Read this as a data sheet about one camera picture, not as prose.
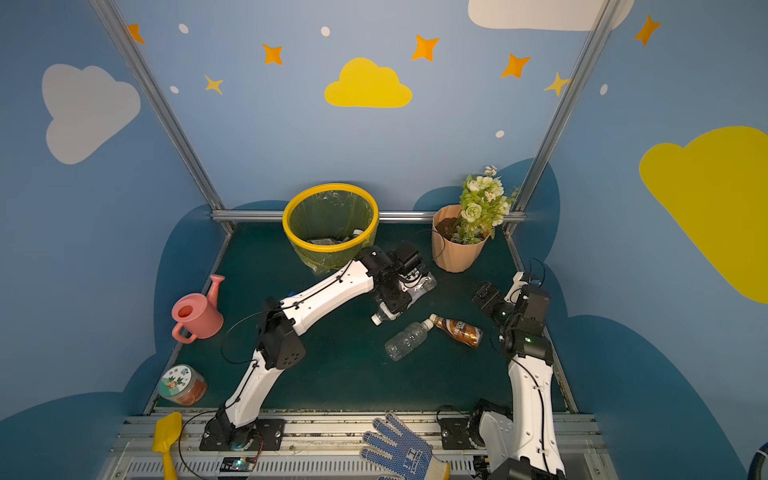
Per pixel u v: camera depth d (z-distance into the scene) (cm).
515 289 70
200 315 84
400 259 66
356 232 98
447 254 98
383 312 83
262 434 74
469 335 87
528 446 41
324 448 73
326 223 99
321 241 92
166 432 73
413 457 71
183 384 75
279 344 51
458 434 75
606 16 69
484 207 91
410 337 86
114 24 70
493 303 70
